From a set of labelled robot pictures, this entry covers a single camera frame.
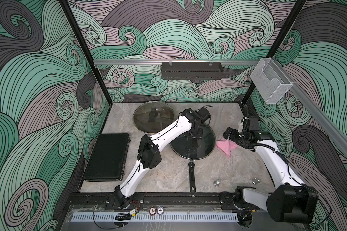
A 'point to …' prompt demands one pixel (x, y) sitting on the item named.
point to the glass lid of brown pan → (152, 117)
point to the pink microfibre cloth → (226, 145)
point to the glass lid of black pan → (190, 148)
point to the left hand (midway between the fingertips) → (196, 135)
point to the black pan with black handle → (192, 170)
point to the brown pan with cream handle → (152, 117)
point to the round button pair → (159, 210)
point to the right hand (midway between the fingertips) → (229, 137)
